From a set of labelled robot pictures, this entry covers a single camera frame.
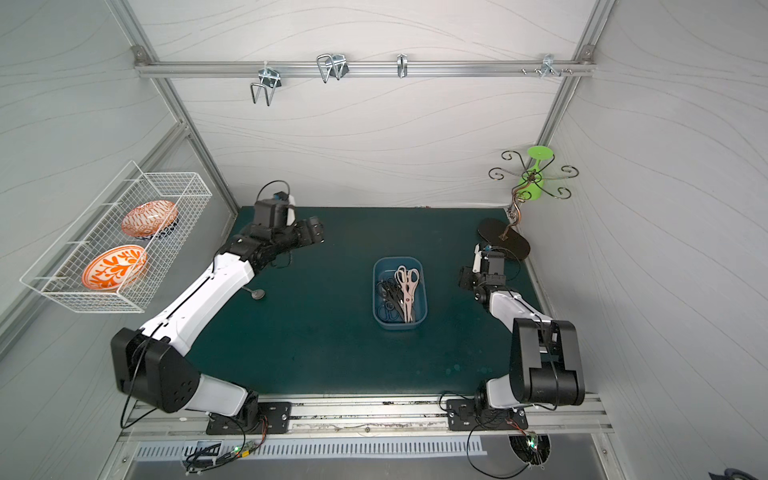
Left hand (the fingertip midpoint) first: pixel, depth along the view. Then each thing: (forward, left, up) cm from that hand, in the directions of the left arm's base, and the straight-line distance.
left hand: (317, 227), depth 81 cm
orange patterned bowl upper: (-5, +39, +8) cm, 40 cm away
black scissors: (-7, -21, -22) cm, 31 cm away
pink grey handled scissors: (-3, -26, -22) cm, 34 cm away
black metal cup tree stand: (+19, -61, -24) cm, 69 cm away
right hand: (-1, -46, -18) cm, 49 cm away
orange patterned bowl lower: (-20, +39, +9) cm, 44 cm away
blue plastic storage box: (-14, -19, -25) cm, 34 cm away
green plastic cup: (+15, -62, +5) cm, 64 cm away
